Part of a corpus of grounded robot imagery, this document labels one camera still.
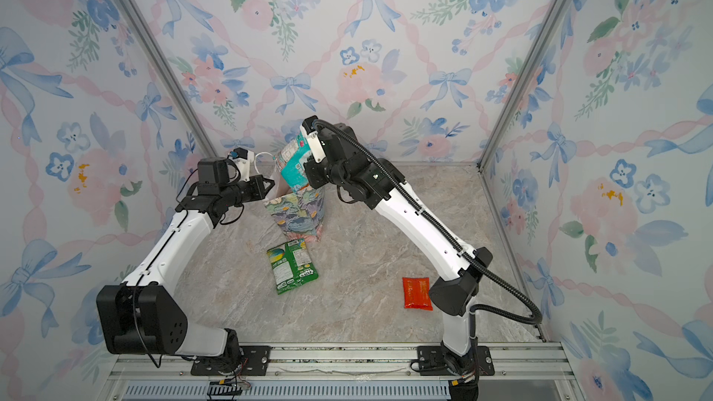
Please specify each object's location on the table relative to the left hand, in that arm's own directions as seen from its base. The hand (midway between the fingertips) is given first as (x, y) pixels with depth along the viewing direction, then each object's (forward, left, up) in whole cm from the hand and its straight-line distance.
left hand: (274, 179), depth 82 cm
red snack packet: (-25, -43, -24) cm, 55 cm away
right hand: (-4, -13, +13) cm, 19 cm away
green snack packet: (-17, -4, -22) cm, 28 cm away
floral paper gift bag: (-6, -6, -9) cm, 13 cm away
